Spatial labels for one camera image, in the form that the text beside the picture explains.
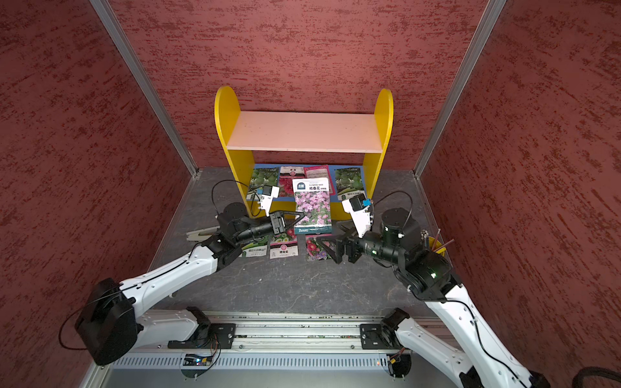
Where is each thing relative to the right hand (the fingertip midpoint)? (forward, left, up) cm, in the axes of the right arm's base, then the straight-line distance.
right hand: (328, 239), depth 60 cm
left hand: (+9, +7, -5) cm, 12 cm away
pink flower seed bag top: (+13, +5, -33) cm, 36 cm away
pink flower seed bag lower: (+41, +15, -18) cm, 47 cm away
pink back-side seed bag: (+42, +1, -18) cm, 45 cm away
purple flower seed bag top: (+15, +4, -2) cm, 15 cm away
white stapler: (+19, +50, -30) cm, 62 cm away
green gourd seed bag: (+13, +27, -31) cm, 43 cm away
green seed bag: (+39, +26, -18) cm, 51 cm away
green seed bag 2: (+37, -11, -19) cm, 42 cm away
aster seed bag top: (+15, +17, -32) cm, 39 cm away
